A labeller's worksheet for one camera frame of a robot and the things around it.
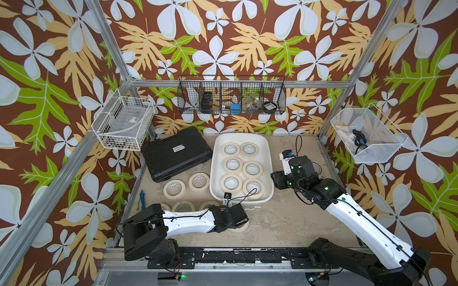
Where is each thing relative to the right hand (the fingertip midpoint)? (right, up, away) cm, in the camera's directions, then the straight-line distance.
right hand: (274, 173), depth 76 cm
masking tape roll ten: (-6, -1, +26) cm, 27 cm away
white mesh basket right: (+46, +15, -2) cm, 48 cm away
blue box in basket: (-16, +33, +19) cm, 41 cm away
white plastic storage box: (+2, +6, +29) cm, 30 cm away
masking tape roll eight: (-17, -2, +23) cm, 29 cm away
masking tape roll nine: (-14, -26, +5) cm, 30 cm away
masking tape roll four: (-43, -18, +12) cm, 48 cm away
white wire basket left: (-69, +23, +6) cm, 73 cm away
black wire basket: (-18, +41, +22) cm, 50 cm away
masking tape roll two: (-37, -8, +23) cm, 44 cm away
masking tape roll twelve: (-18, -8, +20) cm, 28 cm away
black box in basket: (-32, +38, +23) cm, 55 cm away
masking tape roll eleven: (-6, -11, +19) cm, 23 cm away
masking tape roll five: (-19, +11, +36) cm, 42 cm away
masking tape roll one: (-45, -14, +15) cm, 50 cm away
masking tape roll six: (-6, +11, +36) cm, 38 cm away
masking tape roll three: (-50, -18, +11) cm, 54 cm away
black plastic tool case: (-51, +8, +26) cm, 58 cm away
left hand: (-18, -22, +9) cm, 30 cm away
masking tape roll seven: (-30, -16, +11) cm, 36 cm away
